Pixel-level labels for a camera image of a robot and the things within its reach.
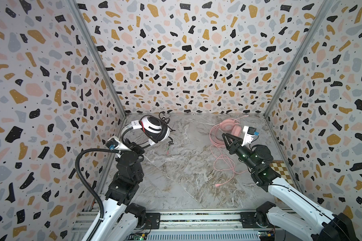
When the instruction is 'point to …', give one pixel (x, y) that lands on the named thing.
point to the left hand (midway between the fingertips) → (128, 137)
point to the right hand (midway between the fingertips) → (223, 133)
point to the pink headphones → (227, 126)
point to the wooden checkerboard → (279, 166)
